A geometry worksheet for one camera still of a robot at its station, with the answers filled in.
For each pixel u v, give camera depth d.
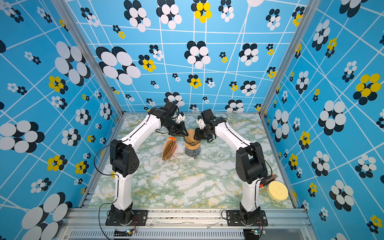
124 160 0.52
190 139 0.89
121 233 0.72
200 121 0.85
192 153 0.92
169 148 0.93
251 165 0.50
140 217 0.73
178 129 0.79
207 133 0.77
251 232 0.70
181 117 0.84
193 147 0.89
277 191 0.79
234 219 0.72
